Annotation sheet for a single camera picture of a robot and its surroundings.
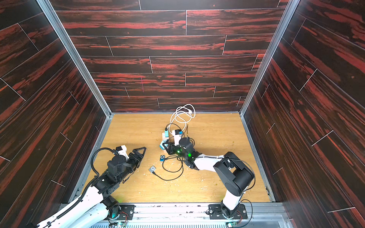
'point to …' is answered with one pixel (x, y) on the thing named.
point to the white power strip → (164, 139)
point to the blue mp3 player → (162, 157)
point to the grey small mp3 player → (152, 169)
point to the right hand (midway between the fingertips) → (166, 142)
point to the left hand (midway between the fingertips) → (147, 151)
